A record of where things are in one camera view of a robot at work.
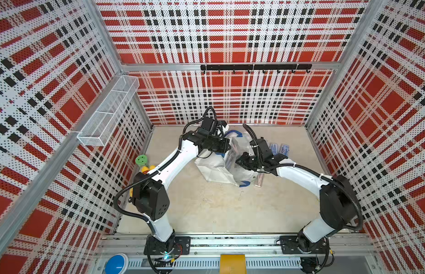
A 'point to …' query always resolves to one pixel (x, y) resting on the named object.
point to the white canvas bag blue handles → (223, 167)
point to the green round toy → (141, 160)
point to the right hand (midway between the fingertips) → (238, 162)
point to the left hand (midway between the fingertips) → (232, 147)
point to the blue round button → (118, 264)
